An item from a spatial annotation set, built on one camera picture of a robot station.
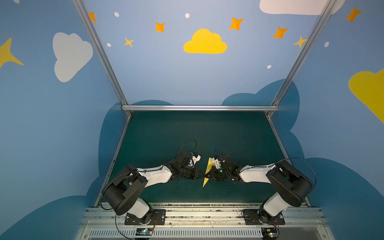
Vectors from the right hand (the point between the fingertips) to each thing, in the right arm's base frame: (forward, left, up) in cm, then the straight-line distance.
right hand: (205, 175), depth 88 cm
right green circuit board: (-27, -32, -3) cm, 42 cm away
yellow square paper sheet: (+7, -3, 0) cm, 8 cm away
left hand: (-3, 0, +5) cm, 6 cm away
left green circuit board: (-29, +29, -2) cm, 41 cm away
